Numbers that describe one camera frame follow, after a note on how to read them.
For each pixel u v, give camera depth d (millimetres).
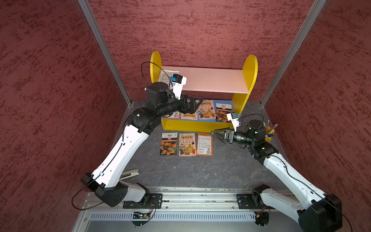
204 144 964
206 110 969
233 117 652
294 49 875
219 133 725
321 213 379
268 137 890
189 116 940
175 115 931
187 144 952
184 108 527
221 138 620
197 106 568
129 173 810
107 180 378
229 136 615
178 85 525
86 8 711
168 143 969
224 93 729
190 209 737
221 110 976
